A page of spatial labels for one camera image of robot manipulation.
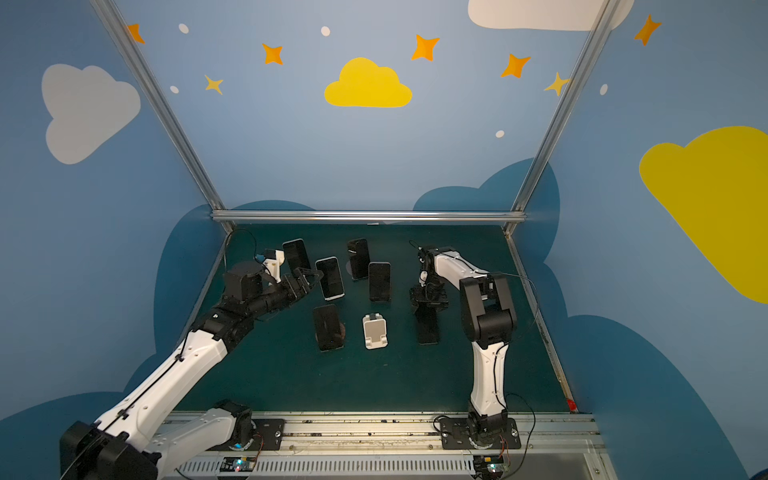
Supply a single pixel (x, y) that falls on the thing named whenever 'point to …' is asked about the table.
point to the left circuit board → (237, 463)
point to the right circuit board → (488, 466)
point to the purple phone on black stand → (379, 281)
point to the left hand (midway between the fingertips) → (320, 280)
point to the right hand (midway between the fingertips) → (427, 306)
